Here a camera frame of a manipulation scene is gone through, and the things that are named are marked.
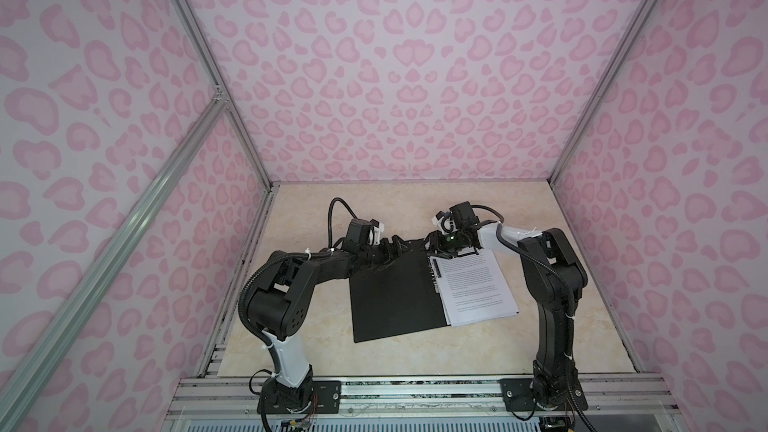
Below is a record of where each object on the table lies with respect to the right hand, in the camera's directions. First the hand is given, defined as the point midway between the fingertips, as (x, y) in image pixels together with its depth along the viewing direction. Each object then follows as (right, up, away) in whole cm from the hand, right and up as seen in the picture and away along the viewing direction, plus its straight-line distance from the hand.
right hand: (426, 247), depth 96 cm
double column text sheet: (+14, -12, -5) cm, 19 cm away
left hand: (-6, 0, -5) cm, 8 cm away
